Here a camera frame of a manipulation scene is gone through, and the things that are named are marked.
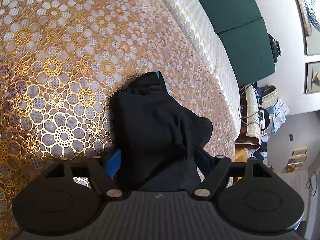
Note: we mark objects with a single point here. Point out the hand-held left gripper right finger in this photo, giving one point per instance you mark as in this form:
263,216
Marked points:
203,162

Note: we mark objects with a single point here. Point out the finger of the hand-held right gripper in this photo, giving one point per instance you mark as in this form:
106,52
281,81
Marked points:
158,74

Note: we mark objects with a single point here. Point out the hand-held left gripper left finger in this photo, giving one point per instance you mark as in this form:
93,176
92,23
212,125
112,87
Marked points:
112,163

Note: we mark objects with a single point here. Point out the black garment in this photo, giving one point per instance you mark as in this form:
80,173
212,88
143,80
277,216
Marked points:
155,130
266,120

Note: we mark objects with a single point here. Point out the grey and navy clothes pile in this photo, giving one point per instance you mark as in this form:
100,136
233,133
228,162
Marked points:
263,145

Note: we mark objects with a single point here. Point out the light blue clothes pile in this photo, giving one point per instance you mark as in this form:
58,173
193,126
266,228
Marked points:
280,112

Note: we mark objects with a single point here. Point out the yellow seat cloth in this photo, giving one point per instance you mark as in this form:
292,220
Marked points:
241,155

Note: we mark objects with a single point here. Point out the armchair with cream cover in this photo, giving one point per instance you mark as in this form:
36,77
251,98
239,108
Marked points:
250,130

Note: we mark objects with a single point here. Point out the sofa with cream cover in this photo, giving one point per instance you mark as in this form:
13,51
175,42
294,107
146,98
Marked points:
195,17

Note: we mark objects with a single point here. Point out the black garment on armchair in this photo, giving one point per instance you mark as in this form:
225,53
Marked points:
266,120

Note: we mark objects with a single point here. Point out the small blue object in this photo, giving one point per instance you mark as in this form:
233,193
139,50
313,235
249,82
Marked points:
257,91

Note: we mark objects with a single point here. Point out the green sofa back cushion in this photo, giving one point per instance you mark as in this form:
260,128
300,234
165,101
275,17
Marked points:
225,2
247,55

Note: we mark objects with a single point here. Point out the black massager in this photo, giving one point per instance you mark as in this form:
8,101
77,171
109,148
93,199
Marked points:
275,48

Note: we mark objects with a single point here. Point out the framed painting with orange sun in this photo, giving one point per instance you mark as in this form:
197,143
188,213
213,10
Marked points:
313,77

